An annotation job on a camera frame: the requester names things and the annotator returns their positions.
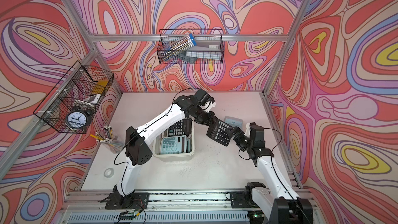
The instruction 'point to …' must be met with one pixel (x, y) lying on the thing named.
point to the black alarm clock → (77, 118)
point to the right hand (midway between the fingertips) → (231, 137)
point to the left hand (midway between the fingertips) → (216, 123)
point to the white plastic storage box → (173, 157)
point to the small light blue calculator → (233, 122)
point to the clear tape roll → (109, 172)
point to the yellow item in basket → (99, 86)
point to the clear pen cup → (105, 136)
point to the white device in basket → (93, 99)
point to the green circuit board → (129, 214)
